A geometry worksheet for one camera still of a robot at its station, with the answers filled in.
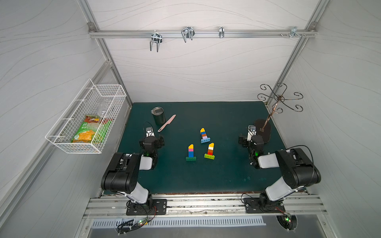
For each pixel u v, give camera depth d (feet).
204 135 3.23
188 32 2.51
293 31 2.51
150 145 2.31
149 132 2.64
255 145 2.36
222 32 2.57
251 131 2.67
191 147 3.05
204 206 2.47
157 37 2.57
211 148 3.05
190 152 2.98
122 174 1.50
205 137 3.22
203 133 3.26
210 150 3.03
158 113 3.27
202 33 2.52
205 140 3.21
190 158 2.91
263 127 3.23
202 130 3.32
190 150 3.04
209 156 2.96
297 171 1.53
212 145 3.07
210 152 2.97
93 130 2.06
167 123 3.53
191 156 2.91
